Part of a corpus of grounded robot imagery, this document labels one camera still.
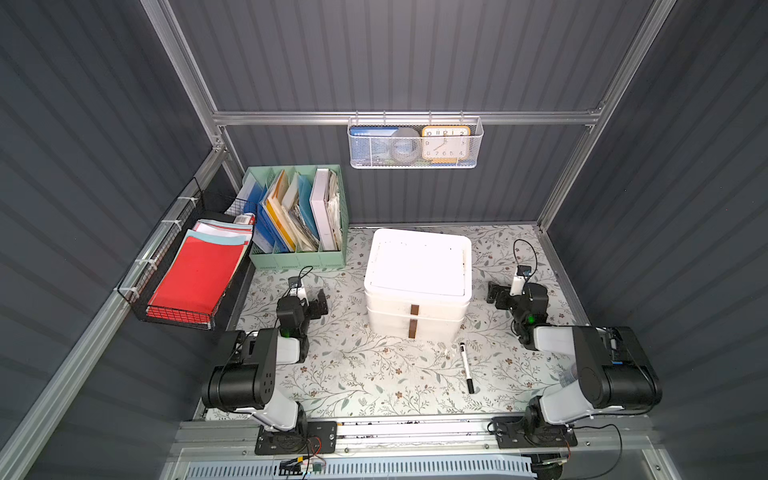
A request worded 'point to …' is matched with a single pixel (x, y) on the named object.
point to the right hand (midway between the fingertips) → (513, 284)
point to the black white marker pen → (469, 380)
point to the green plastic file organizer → (300, 216)
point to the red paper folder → (206, 264)
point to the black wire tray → (138, 289)
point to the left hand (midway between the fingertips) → (303, 292)
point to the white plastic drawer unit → (418, 284)
